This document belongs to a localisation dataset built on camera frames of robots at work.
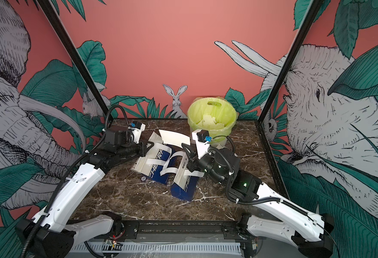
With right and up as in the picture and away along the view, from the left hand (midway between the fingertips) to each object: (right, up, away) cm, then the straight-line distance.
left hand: (153, 141), depth 74 cm
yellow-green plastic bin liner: (+33, +16, +27) cm, 45 cm away
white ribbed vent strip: (+4, -47, -4) cm, 47 cm away
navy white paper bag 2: (+1, -11, +2) cm, 11 cm away
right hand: (+15, +1, -17) cm, 22 cm away
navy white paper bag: (+15, -17, -3) cm, 23 cm away
